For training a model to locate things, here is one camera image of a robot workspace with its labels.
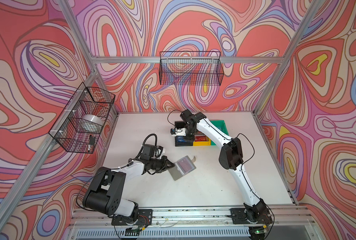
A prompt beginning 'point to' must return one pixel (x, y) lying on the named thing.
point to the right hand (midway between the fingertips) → (188, 139)
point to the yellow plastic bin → (202, 143)
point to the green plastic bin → (220, 124)
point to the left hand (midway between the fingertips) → (175, 164)
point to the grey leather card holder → (182, 167)
